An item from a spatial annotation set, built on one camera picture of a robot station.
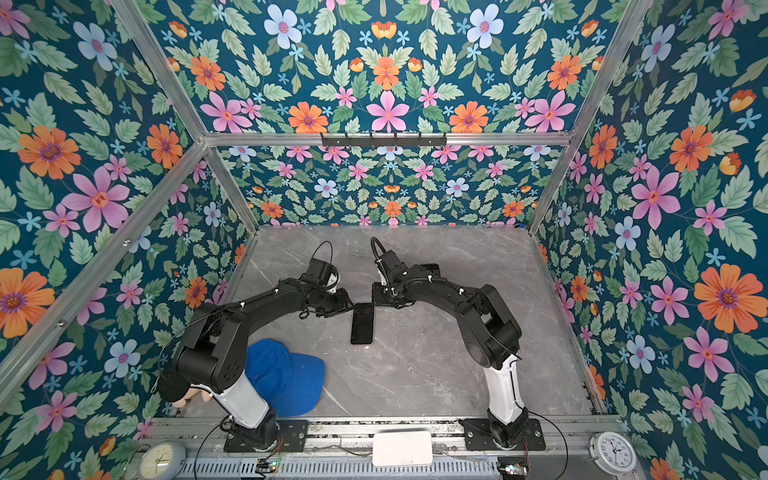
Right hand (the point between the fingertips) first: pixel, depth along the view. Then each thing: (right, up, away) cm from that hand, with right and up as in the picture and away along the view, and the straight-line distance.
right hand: (374, 298), depth 93 cm
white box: (+12, -31, -25) cm, 42 cm away
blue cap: (-21, -21, -14) cm, 33 cm away
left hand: (-6, -1, -1) cm, 6 cm away
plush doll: (-43, -24, -15) cm, 51 cm away
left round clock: (-46, -34, -25) cm, 62 cm away
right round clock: (+58, -33, -24) cm, 71 cm away
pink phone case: (-3, -9, -2) cm, 10 cm away
